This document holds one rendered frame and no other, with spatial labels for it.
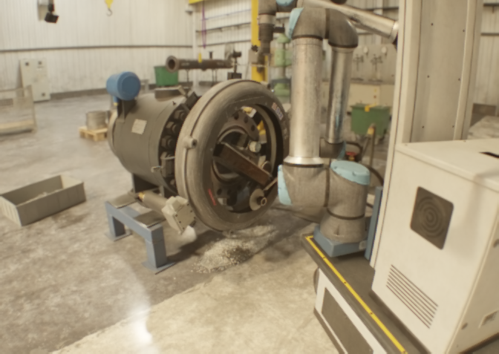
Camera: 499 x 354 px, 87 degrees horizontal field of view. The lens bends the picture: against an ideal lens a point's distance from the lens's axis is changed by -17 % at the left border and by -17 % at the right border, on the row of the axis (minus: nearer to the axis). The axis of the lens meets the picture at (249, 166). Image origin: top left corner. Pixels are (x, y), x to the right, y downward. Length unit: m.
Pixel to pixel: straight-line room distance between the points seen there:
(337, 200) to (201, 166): 0.55
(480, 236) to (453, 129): 0.56
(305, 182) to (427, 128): 0.46
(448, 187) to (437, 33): 0.54
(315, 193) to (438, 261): 0.50
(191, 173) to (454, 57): 1.06
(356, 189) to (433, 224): 0.39
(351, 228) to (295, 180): 0.28
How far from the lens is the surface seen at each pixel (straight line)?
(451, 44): 1.17
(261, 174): 1.56
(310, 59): 1.13
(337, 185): 1.12
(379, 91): 7.25
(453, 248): 0.80
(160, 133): 1.58
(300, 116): 1.11
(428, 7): 1.09
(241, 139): 1.35
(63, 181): 3.12
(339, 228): 1.19
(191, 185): 1.29
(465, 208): 0.76
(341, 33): 1.18
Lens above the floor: 1.03
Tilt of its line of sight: 18 degrees down
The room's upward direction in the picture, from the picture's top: straight up
